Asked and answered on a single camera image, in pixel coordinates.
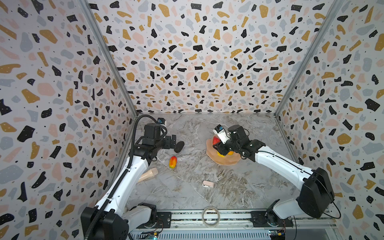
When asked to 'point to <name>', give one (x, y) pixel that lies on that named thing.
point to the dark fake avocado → (179, 146)
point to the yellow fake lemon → (230, 153)
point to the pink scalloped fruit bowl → (212, 154)
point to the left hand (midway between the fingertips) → (167, 134)
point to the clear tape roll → (218, 214)
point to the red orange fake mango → (216, 140)
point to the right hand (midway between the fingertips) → (215, 141)
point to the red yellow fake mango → (173, 162)
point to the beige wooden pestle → (152, 172)
